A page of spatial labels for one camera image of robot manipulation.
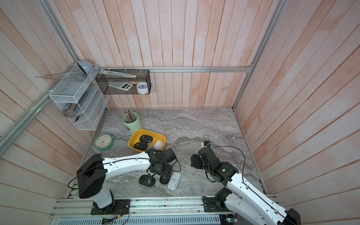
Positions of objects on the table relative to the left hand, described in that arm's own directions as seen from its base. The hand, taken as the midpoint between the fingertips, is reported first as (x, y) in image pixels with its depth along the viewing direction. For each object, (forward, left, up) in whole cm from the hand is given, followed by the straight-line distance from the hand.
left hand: (162, 174), depth 81 cm
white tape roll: (+50, +15, +25) cm, 57 cm away
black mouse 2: (+20, +17, -2) cm, 26 cm away
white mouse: (+19, +4, +1) cm, 19 cm away
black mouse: (+25, +14, -1) cm, 29 cm away
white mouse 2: (-4, -7, -1) cm, 8 cm away
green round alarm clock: (+22, +43, 0) cm, 48 cm away
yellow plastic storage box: (+25, +22, -1) cm, 34 cm away
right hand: (+7, -19, +8) cm, 22 cm away
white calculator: (+54, +31, +23) cm, 67 cm away
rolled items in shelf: (+24, +52, +26) cm, 63 cm away
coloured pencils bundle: (+35, +24, +12) cm, 44 cm away
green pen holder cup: (+31, +24, +5) cm, 39 cm away
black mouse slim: (-3, -1, -1) cm, 4 cm away
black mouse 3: (-3, +9, -1) cm, 10 cm away
